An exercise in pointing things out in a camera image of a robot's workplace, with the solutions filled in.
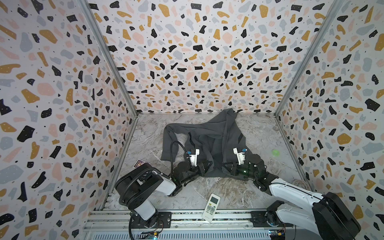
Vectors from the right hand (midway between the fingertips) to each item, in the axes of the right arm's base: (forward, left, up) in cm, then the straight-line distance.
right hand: (221, 163), depth 80 cm
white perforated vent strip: (-31, +18, -12) cm, 38 cm away
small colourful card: (+5, +49, -11) cm, 51 cm away
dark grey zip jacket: (+22, -1, -11) cm, 24 cm away
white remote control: (-21, +6, -11) cm, 25 cm away
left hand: (0, +4, +1) cm, 5 cm away
